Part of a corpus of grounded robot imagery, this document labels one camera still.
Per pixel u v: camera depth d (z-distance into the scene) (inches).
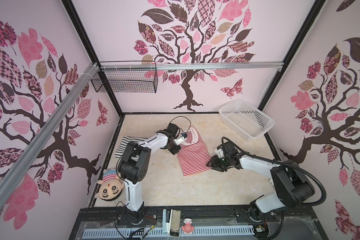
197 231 27.4
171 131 30.6
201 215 29.9
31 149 19.8
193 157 37.0
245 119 45.1
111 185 29.8
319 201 16.3
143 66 36.1
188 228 27.0
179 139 34.8
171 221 27.4
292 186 17.4
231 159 27.2
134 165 20.0
